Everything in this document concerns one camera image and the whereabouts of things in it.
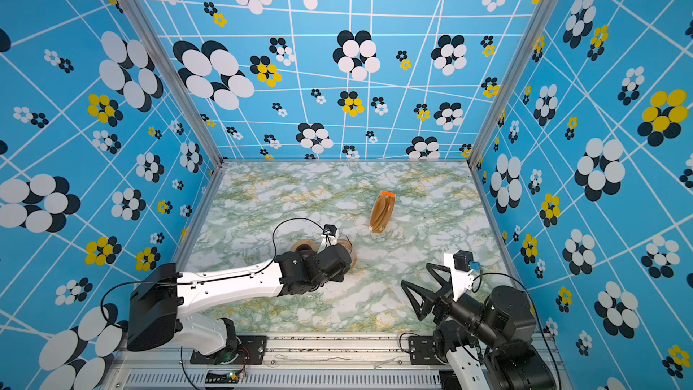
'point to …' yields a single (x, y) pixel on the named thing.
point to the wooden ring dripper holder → (302, 242)
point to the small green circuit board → (222, 378)
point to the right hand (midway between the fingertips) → (419, 275)
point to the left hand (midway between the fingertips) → (345, 262)
